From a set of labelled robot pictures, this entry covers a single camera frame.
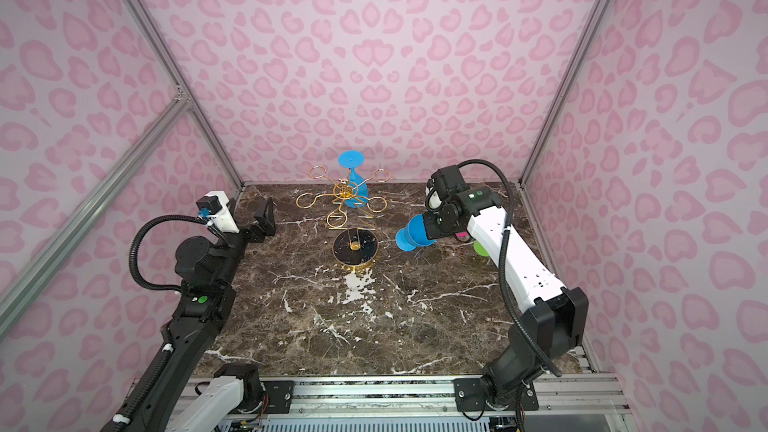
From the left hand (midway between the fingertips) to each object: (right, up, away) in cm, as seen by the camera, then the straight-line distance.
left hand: (250, 195), depth 68 cm
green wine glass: (+62, -17, +33) cm, 72 cm away
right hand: (+43, -8, +11) cm, 45 cm away
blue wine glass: (+23, 0, +13) cm, 27 cm away
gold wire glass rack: (+20, -14, +30) cm, 39 cm away
